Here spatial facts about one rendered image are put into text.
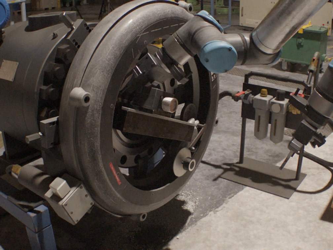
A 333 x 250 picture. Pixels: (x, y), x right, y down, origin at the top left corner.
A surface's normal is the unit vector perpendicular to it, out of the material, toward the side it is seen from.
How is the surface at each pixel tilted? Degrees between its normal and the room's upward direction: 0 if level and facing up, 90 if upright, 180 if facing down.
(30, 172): 18
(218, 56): 109
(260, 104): 90
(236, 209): 0
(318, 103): 78
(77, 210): 90
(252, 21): 90
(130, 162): 90
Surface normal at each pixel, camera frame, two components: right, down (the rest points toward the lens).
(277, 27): -0.67, 0.66
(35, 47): -0.39, -0.51
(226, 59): 0.18, 0.65
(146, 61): -0.39, -0.07
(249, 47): 0.21, -0.01
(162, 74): 0.54, 0.79
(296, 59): -0.54, 0.31
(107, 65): 0.47, 0.01
